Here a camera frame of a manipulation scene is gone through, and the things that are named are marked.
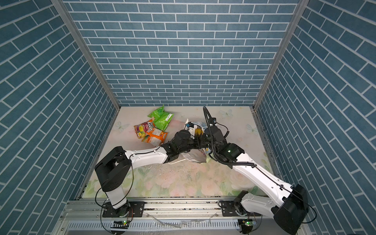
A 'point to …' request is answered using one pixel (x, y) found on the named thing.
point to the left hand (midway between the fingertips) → (210, 140)
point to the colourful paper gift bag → (199, 154)
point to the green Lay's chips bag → (161, 118)
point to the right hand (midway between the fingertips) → (203, 135)
